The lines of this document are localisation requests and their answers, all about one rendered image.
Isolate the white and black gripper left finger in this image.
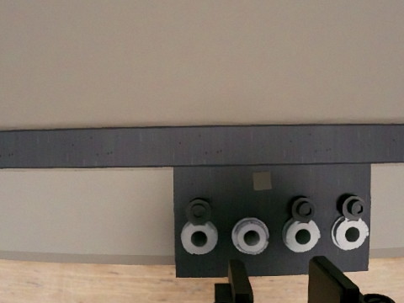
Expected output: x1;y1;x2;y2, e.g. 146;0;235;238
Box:
214;258;254;303

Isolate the long black flat bar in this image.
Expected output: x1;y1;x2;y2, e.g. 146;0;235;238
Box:
0;124;404;169

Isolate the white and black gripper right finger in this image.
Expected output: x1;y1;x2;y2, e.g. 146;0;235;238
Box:
307;256;395;303

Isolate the grey flanged bushing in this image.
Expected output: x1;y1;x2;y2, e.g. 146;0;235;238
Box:
234;219;268;255

